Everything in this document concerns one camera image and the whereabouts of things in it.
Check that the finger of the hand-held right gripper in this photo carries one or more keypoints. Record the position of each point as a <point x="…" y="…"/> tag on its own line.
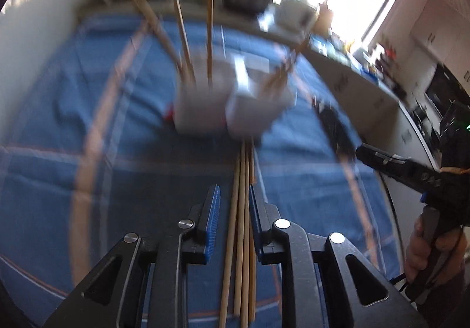
<point x="396" y="164"/>

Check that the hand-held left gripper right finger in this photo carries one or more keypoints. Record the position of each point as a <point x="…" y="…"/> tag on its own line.
<point x="255" y="228"/>

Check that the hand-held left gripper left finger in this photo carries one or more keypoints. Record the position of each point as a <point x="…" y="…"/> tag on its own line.
<point x="213" y="225"/>

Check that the thin wooden chopstick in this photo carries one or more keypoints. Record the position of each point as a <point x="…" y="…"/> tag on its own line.
<point x="230" y="258"/>
<point x="239" y="258"/>
<point x="245" y="258"/>
<point x="252" y="258"/>

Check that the white two-compartment utensil holder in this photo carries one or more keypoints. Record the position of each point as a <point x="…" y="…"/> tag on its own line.
<point x="205" y="111"/>

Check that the person's right hand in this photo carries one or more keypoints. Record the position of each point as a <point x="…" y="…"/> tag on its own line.
<point x="416" y="258"/>

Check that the black smartphone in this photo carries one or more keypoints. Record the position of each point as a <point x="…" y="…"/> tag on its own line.
<point x="334" y="129"/>

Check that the black range hood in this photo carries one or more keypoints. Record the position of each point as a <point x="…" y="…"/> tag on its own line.
<point x="444" y="85"/>

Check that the small red object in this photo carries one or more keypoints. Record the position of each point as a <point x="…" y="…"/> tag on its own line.
<point x="169" y="115"/>

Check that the blue plaid tablecloth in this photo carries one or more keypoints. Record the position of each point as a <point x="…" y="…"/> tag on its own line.
<point x="73" y="166"/>

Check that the wooden cutting board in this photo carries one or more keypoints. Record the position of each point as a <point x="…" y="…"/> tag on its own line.
<point x="323" y="19"/>

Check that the white pressure cooker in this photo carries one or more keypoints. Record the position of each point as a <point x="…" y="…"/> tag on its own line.
<point x="297" y="15"/>

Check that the white wall cabinet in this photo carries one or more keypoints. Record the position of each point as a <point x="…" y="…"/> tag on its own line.
<point x="440" y="30"/>

